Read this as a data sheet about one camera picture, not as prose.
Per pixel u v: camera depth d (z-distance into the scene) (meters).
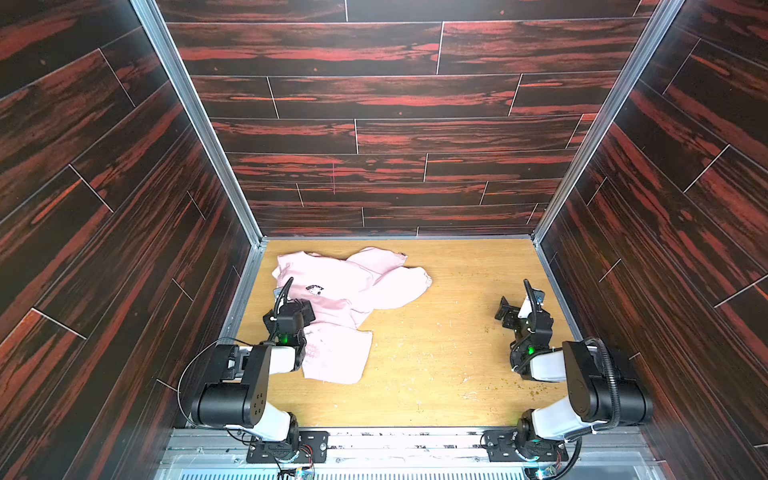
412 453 0.74
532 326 0.69
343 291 1.00
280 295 0.70
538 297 0.77
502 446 0.73
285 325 0.71
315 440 0.75
